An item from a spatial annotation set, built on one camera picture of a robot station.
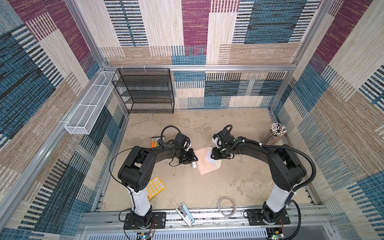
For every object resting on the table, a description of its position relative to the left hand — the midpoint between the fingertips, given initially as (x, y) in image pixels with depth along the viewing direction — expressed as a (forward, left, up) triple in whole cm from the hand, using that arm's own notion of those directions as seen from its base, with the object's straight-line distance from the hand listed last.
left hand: (197, 158), depth 92 cm
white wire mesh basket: (+19, +70, +14) cm, 74 cm away
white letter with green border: (+1, -7, -1) cm, 7 cm away
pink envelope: (-2, -5, -3) cm, 6 cm away
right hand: (0, -10, 0) cm, 10 cm away
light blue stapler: (-29, +7, -1) cm, 30 cm away
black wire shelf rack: (+46, +36, +16) cm, 60 cm away
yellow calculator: (-16, +24, -2) cm, 29 cm away
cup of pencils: (+8, -45, +16) cm, 48 cm away
